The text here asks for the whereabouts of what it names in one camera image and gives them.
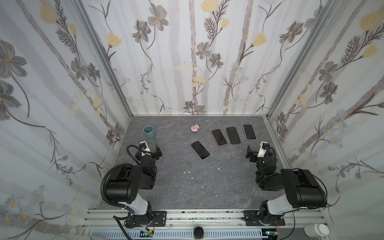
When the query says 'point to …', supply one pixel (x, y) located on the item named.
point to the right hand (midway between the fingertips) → (254, 144)
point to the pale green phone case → (200, 150)
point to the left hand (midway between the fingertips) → (145, 142)
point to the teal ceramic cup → (148, 130)
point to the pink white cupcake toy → (195, 128)
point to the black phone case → (233, 135)
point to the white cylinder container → (316, 230)
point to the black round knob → (198, 233)
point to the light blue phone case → (249, 132)
